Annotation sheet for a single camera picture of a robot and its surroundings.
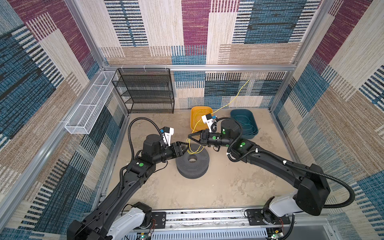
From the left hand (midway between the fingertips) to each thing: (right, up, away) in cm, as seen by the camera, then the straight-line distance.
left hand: (188, 144), depth 71 cm
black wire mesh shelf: (-33, +34, +39) cm, 61 cm away
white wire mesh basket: (-64, +13, +20) cm, 68 cm away
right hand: (0, +2, -3) cm, 4 cm away
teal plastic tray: (+43, +18, +40) cm, 61 cm away
